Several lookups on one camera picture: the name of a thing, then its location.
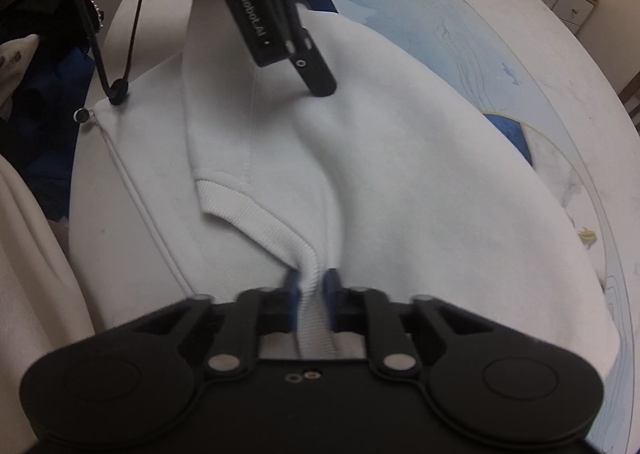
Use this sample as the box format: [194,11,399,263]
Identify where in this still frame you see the dark blue garment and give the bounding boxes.
[0,42,103,222]

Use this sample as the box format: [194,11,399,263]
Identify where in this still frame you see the white patterned cloth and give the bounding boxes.
[0,33,40,121]

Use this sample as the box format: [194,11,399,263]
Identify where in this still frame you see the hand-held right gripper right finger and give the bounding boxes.
[322,268,506,377]

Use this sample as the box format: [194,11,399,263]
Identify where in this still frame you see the black wrist strap cord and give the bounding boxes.
[60,0,146,106]

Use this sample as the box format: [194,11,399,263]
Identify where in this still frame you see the white zip jacket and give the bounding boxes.
[67,0,622,380]

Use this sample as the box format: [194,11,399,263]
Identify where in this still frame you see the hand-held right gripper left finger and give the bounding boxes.
[127,269,303,375]

